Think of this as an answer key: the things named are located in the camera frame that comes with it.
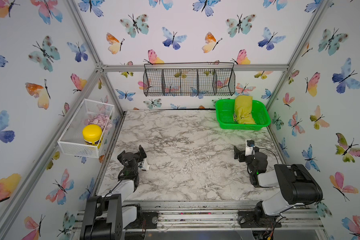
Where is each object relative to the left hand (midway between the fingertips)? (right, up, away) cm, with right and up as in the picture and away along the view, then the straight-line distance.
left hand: (134, 146), depth 88 cm
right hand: (+65, +1, +3) cm, 65 cm away
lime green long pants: (+70, +21, +20) cm, 76 cm away
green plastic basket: (+61, +25, +33) cm, 74 cm away
